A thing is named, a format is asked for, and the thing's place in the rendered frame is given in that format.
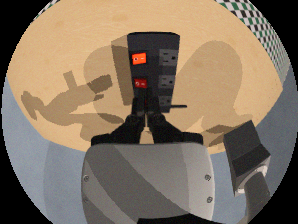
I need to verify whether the black power strip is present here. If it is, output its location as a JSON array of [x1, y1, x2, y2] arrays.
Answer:
[[127, 32, 187, 113]]

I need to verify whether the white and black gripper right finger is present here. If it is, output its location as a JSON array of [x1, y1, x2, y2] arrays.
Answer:
[[146, 87, 203, 144]]

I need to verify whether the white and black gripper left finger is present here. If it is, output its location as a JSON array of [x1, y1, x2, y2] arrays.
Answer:
[[91, 87, 146, 146]]

